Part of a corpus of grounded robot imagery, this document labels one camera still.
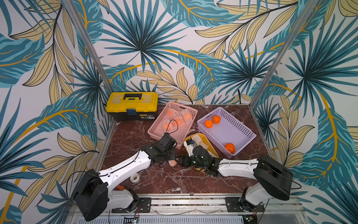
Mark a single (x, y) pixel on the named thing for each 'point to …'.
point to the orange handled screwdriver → (120, 187)
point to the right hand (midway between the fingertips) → (176, 158)
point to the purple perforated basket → (225, 131)
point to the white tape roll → (135, 178)
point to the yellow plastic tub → (210, 150)
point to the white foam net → (198, 141)
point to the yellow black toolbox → (132, 105)
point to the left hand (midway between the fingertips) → (173, 156)
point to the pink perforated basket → (175, 119)
